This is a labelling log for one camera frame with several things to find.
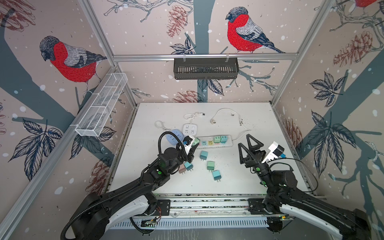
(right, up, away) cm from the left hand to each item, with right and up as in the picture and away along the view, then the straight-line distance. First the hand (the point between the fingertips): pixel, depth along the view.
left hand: (195, 142), depth 74 cm
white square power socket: (-4, +4, +30) cm, 31 cm away
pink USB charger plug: (-8, -18, +11) cm, 22 cm away
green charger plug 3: (+9, -17, +14) cm, 23 cm away
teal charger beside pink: (-4, -16, +12) cm, 20 cm away
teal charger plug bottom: (+12, -21, +10) cm, 26 cm away
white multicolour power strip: (+7, -4, +21) cm, 23 cm away
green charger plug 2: (0, +1, -1) cm, 1 cm away
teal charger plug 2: (+18, -1, +19) cm, 26 cm away
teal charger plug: (+5, -11, +17) cm, 21 cm away
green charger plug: (+14, -2, +19) cm, 23 cm away
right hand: (+19, +3, -14) cm, 24 cm away
